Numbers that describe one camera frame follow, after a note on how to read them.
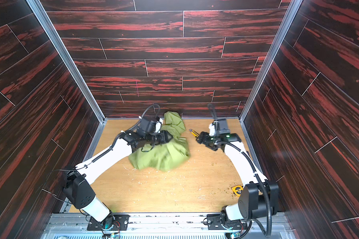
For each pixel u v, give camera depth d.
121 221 0.74
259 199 0.41
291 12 0.68
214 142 0.61
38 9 0.67
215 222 0.73
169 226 0.73
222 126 0.63
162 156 0.86
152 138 0.66
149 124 0.61
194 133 1.10
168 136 0.74
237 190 0.82
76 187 0.42
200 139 0.75
